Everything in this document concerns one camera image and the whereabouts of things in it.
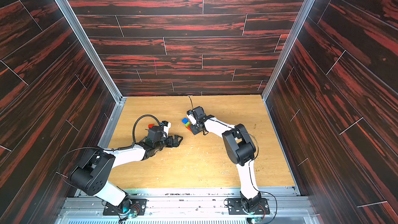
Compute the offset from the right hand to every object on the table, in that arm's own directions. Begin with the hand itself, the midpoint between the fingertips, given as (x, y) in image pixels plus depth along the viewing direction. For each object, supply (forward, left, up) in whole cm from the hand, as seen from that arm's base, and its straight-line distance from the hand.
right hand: (198, 126), depth 102 cm
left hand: (-12, +11, +4) cm, 17 cm away
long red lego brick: (-1, +7, 0) cm, 7 cm away
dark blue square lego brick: (+1, +9, +3) cm, 10 cm away
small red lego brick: (0, +33, -1) cm, 33 cm away
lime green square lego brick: (0, +7, +2) cm, 8 cm away
